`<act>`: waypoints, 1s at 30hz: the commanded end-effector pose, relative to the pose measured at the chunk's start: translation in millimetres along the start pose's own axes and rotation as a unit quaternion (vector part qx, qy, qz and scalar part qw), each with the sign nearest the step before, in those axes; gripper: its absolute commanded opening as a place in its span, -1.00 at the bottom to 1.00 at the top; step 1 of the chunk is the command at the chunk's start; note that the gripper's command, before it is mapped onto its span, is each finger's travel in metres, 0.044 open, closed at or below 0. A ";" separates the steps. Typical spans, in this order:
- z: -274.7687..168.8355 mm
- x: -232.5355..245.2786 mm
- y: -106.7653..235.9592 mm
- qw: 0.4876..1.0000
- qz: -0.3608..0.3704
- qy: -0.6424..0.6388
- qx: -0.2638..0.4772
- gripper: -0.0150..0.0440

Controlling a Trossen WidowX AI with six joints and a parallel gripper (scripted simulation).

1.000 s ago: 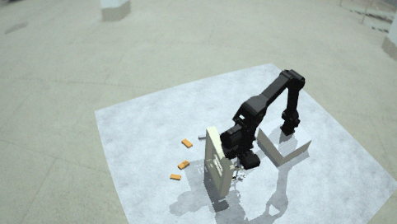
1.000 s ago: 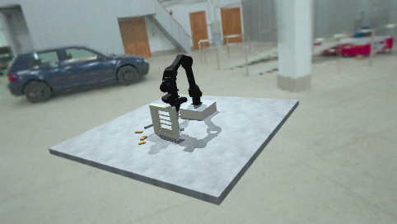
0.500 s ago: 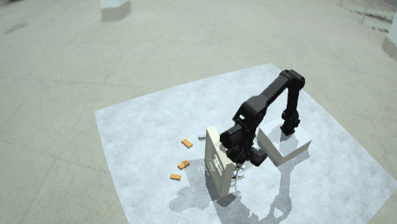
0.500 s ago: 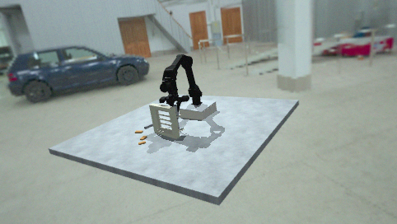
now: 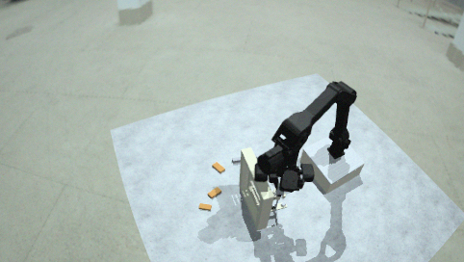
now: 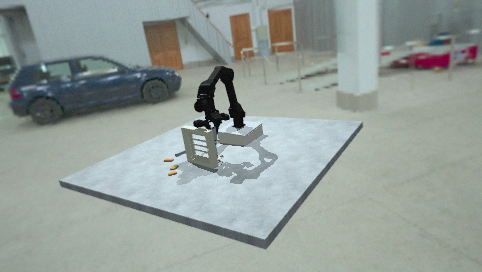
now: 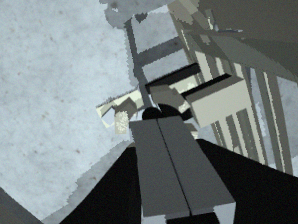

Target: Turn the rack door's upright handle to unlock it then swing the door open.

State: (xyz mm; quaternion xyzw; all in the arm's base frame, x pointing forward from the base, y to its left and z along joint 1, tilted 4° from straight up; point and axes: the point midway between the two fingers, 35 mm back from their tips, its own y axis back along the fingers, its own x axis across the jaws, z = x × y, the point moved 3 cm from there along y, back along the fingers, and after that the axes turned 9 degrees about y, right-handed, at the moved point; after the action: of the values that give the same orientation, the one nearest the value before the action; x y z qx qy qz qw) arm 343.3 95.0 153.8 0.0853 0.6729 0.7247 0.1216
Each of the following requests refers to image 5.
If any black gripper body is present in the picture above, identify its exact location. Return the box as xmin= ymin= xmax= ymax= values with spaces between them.
xmin=254 ymin=160 xmax=315 ymax=182

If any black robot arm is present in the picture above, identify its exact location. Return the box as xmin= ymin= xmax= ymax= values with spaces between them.
xmin=257 ymin=81 xmax=357 ymax=193

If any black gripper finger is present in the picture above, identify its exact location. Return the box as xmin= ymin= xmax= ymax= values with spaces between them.
xmin=269 ymin=177 xmax=278 ymax=190

